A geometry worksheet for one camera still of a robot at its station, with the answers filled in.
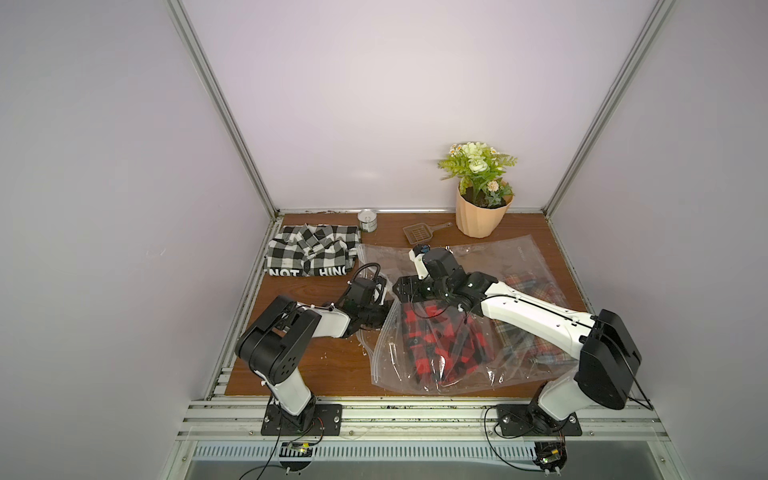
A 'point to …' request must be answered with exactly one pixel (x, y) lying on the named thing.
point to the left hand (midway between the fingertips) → (409, 315)
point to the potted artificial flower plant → (483, 199)
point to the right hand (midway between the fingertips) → (402, 275)
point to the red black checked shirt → (445, 344)
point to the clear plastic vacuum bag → (498, 256)
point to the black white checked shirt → (312, 251)
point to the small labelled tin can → (368, 220)
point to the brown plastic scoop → (422, 232)
